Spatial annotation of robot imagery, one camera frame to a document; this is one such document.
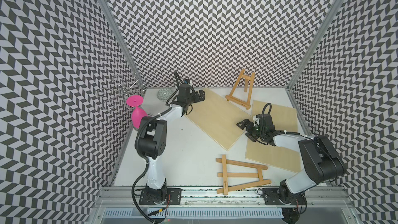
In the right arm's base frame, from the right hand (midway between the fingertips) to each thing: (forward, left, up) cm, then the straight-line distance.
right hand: (240, 130), depth 92 cm
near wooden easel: (-25, +11, +1) cm, 28 cm away
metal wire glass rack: (+15, +73, +16) cm, 77 cm away
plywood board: (+13, +13, -4) cm, 19 cm away
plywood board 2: (+10, -32, -4) cm, 33 cm away
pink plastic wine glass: (-2, +54, +22) cm, 58 cm away
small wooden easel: (+27, +3, -1) cm, 28 cm away
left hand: (+20, +26, +11) cm, 35 cm away
